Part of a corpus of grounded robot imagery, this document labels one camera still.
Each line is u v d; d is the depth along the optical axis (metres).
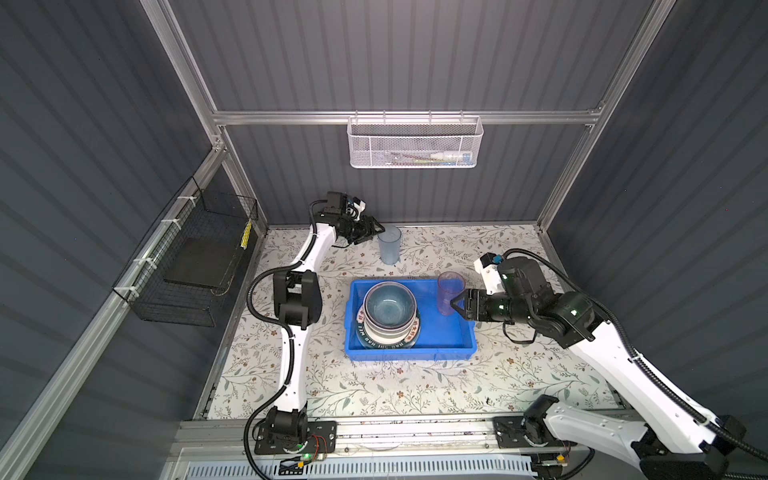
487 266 0.62
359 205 0.96
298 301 0.64
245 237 0.82
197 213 0.81
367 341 0.85
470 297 0.61
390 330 0.79
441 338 0.92
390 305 0.89
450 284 0.91
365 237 0.91
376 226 0.95
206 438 0.76
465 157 0.91
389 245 1.03
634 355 0.42
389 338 0.84
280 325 0.62
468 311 0.61
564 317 0.45
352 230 0.89
